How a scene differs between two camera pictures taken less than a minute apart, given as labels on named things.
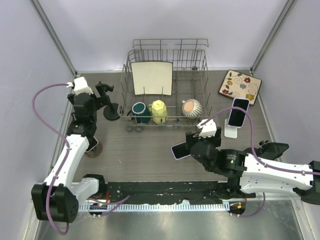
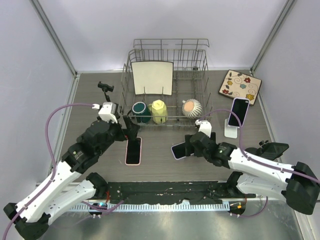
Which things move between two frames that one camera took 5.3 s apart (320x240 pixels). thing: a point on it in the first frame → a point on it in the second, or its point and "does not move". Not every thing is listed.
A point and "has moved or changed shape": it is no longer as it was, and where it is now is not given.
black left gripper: x=70 y=97 → x=132 y=129
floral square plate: x=236 y=85 does not move
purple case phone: x=237 y=116 does not move
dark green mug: x=140 y=112 does not move
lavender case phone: x=180 y=150 does not move
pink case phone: x=93 y=142 has moved or changed shape
